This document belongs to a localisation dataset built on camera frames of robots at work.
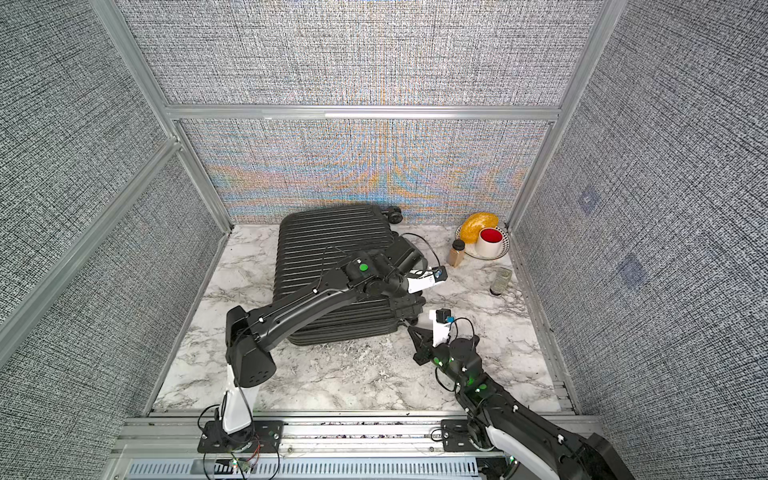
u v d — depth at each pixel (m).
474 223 1.11
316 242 0.86
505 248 1.10
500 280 0.94
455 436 0.73
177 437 0.77
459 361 0.62
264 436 0.73
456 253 1.03
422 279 0.65
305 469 0.70
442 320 0.70
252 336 0.46
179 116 0.89
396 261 0.57
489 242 1.03
